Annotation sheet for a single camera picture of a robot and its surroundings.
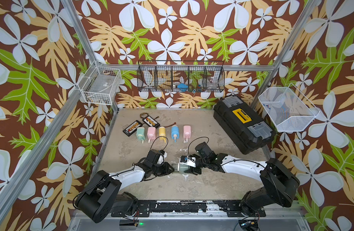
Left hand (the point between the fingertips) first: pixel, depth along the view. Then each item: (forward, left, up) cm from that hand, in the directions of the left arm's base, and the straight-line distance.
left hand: (174, 168), depth 86 cm
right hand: (+1, -6, +3) cm, 7 cm away
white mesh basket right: (+25, -67, +25) cm, 76 cm away
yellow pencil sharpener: (+22, +8, +5) cm, 24 cm away
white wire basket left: (+40, +46, +31) cm, 68 cm away
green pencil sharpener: (-2, -4, +6) cm, 7 cm away
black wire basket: (+55, -4, +28) cm, 62 cm away
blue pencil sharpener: (+23, 0, +4) cm, 24 cm away
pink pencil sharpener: (+24, +16, +3) cm, 29 cm away
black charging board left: (+31, +32, -1) cm, 44 cm away
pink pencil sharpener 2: (+24, -8, +4) cm, 25 cm away
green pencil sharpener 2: (+22, +23, +5) cm, 32 cm away
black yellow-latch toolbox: (+18, -45, +15) cm, 51 cm away
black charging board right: (+39, +20, -1) cm, 44 cm away
